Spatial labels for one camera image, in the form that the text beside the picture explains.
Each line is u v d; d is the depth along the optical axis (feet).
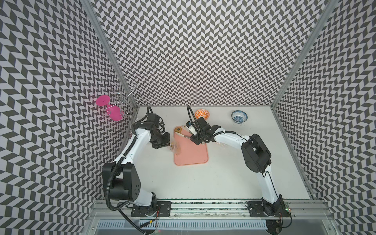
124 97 3.66
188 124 2.82
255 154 1.82
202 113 3.66
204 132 2.43
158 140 2.34
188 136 3.12
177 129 3.42
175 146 3.32
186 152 3.06
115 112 2.93
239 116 3.56
